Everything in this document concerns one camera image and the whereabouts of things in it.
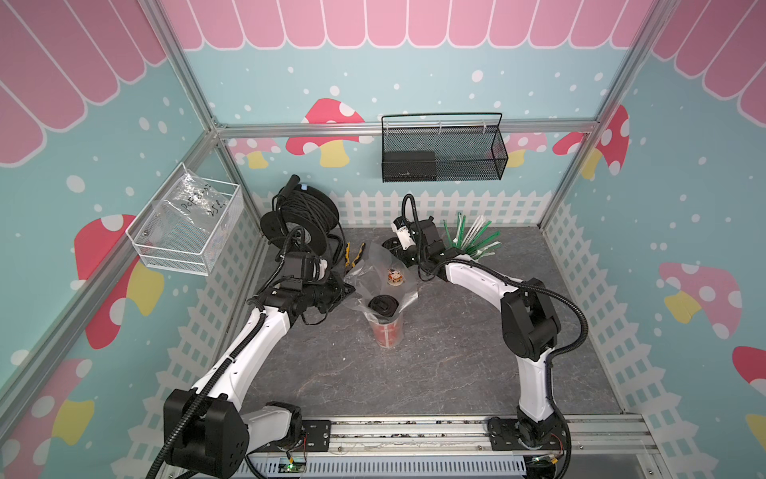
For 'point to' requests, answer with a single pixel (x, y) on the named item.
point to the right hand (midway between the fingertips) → (392, 250)
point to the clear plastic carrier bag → (378, 272)
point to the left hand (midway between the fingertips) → (356, 292)
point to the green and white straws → (475, 241)
